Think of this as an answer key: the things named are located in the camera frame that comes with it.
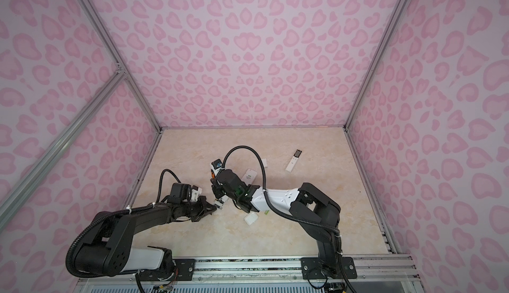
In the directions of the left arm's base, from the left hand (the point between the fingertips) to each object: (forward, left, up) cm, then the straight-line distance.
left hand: (217, 205), depth 88 cm
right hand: (+7, 0, +12) cm, 14 cm away
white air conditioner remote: (+2, -1, -1) cm, 2 cm away
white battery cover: (-5, -15, -2) cm, 16 cm away
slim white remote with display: (+24, -36, -1) cm, 43 cm away
